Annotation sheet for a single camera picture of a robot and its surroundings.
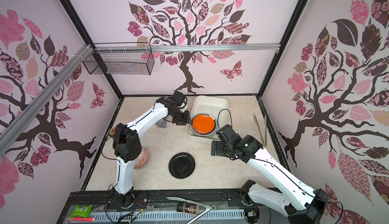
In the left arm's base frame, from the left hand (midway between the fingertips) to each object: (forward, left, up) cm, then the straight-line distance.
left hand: (188, 124), depth 89 cm
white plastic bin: (+24, -22, -13) cm, 34 cm away
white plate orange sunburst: (-3, -9, -9) cm, 13 cm away
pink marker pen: (-45, +48, -12) cm, 67 cm away
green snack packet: (-42, +50, -11) cm, 66 cm away
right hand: (-18, -16, +5) cm, 24 cm away
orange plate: (+8, -10, -11) cm, 17 cm away
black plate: (-21, +3, -11) cm, 24 cm away
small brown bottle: (-41, -1, -8) cm, 42 cm away
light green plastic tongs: (-37, +3, -10) cm, 39 cm away
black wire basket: (+36, +35, +21) cm, 55 cm away
